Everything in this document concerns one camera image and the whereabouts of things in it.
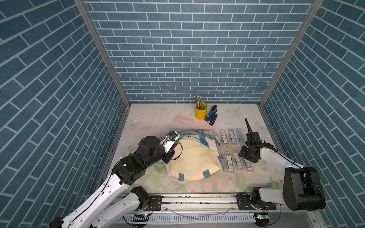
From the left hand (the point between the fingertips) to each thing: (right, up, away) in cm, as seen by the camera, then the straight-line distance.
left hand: (179, 144), depth 68 cm
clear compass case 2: (+41, -1, +33) cm, 52 cm away
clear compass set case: (+29, -1, +31) cm, 43 cm away
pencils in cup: (+12, +25, +36) cm, 46 cm away
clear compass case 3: (+26, -14, +21) cm, 36 cm away
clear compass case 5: (+35, -15, +21) cm, 44 cm away
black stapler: (+23, +11, +38) cm, 46 cm away
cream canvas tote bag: (+9, -13, +21) cm, 26 cm away
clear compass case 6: (+41, -17, +19) cm, 48 cm away
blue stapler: (+22, +16, +43) cm, 51 cm away
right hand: (+41, -12, +23) cm, 48 cm away
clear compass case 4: (+29, -14, +19) cm, 38 cm away
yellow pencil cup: (+14, +15, +40) cm, 45 cm away
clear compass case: (+35, -1, +31) cm, 47 cm away
